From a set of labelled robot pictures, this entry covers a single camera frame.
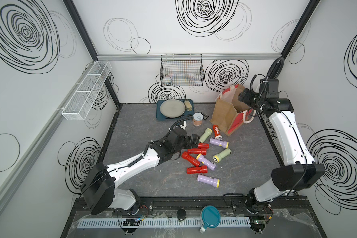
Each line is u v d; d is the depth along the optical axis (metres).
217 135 0.98
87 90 0.72
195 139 0.70
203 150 0.89
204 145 0.94
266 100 0.54
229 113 0.92
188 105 1.16
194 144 0.69
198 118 1.05
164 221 0.64
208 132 0.99
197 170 0.83
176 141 0.58
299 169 0.41
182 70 1.24
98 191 0.41
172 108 1.19
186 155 0.89
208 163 0.86
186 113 1.15
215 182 0.78
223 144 0.94
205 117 1.11
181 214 0.63
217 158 0.87
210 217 0.64
